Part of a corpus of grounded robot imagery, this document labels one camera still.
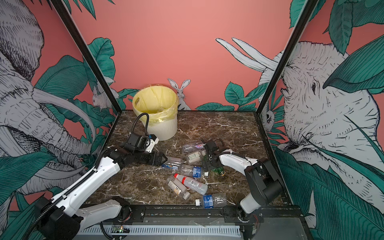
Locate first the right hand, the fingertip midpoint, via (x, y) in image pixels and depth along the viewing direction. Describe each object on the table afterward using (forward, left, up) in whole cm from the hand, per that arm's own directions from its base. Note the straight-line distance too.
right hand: (210, 162), depth 90 cm
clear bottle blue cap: (+2, +24, -4) cm, 24 cm away
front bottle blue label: (-22, 0, +4) cm, 23 cm away
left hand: (-4, +27, +15) cm, 31 cm away
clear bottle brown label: (-16, +19, +3) cm, 24 cm away
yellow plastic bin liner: (+39, +35, +14) cm, 54 cm away
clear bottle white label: (+2, +10, +3) cm, 10 cm away
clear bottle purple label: (+9, +14, +1) cm, 17 cm away
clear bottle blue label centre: (-7, +12, +3) cm, 14 cm away
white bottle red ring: (-15, +9, +4) cm, 18 cm away
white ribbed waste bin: (+21, +30, +4) cm, 37 cm away
